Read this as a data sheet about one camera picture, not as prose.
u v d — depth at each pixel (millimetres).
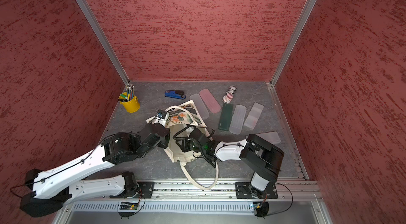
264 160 438
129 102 967
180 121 689
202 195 731
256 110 1039
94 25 875
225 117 1001
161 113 583
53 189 398
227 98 1078
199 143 636
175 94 1100
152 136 473
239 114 1025
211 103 1065
